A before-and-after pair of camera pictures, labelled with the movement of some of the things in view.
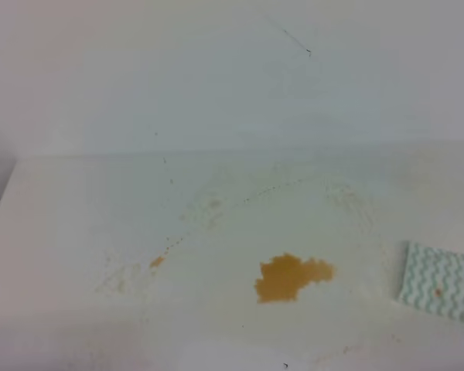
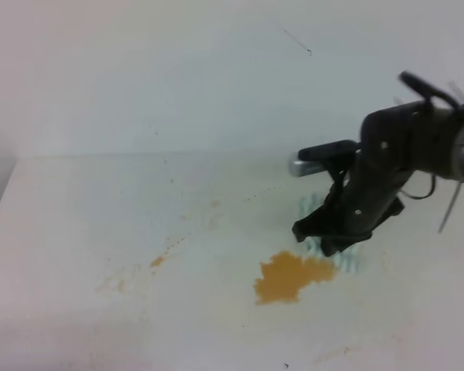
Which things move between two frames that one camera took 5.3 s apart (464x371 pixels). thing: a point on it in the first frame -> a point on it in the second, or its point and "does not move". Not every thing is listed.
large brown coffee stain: x=283 y=276 does not move
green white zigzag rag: x=441 y=280 -> x=349 y=260
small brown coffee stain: x=156 y=263 does not move
